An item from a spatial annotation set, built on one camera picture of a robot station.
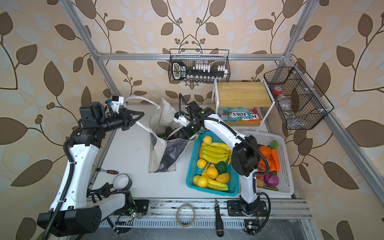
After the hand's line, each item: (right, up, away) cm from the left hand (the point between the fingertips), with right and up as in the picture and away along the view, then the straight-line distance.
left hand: (143, 113), depth 64 cm
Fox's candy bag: (+51, 0, +22) cm, 56 cm away
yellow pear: (+30, -15, +25) cm, 41 cm away
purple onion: (+62, -35, +13) cm, 72 cm away
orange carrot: (+67, -27, +21) cm, 75 cm away
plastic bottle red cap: (+68, +4, +10) cm, 69 cm away
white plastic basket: (+69, -35, +11) cm, 78 cm away
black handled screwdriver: (+34, -52, +4) cm, 62 cm away
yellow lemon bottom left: (+25, -34, +11) cm, 44 cm away
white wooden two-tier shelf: (+48, +11, +17) cm, 52 cm away
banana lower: (+32, -37, +13) cm, 51 cm away
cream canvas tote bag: (+9, -14, +4) cm, 17 cm away
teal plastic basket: (+22, -34, +22) cm, 46 cm away
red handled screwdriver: (-25, -31, +16) cm, 43 cm away
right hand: (+15, -12, +19) cm, 27 cm away
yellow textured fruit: (+31, -31, +17) cm, 47 cm away
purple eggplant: (+5, -10, +30) cm, 32 cm away
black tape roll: (-13, -38, +15) cm, 43 cm away
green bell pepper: (+37, -29, +18) cm, 51 cm away
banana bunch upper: (+35, -23, +25) cm, 49 cm away
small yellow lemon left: (+26, -28, +20) cm, 43 cm away
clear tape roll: (+14, -46, +7) cm, 49 cm away
